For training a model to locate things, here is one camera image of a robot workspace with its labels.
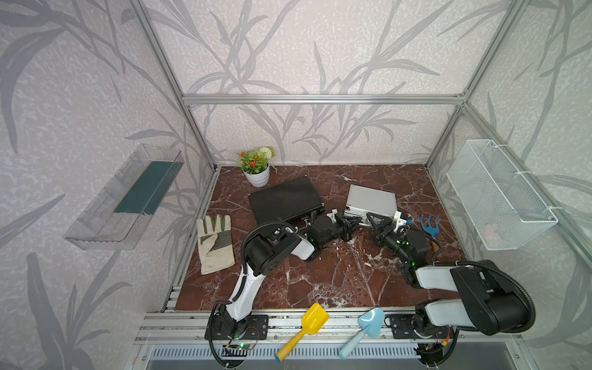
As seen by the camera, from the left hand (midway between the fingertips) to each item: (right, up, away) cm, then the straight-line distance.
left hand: (364, 220), depth 85 cm
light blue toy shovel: (0, -32, -10) cm, 34 cm away
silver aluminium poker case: (+2, +7, +11) cm, 13 cm away
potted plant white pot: (-45, +23, +17) cm, 53 cm away
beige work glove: (-59, -10, +7) cm, 60 cm away
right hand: (0, +1, -2) cm, 2 cm away
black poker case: (-28, +7, +15) cm, 33 cm away
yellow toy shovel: (-20, -32, -10) cm, 39 cm away
